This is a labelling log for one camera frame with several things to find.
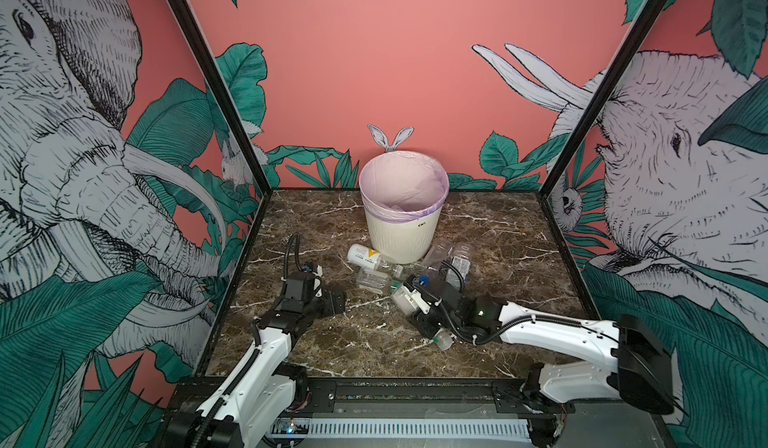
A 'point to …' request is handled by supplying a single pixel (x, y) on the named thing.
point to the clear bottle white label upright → (461, 257)
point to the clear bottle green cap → (376, 281)
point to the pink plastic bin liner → (403, 186)
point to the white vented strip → (507, 428)
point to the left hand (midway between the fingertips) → (333, 292)
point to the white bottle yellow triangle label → (372, 258)
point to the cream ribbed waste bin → (407, 242)
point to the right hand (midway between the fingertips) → (409, 311)
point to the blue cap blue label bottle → (439, 282)
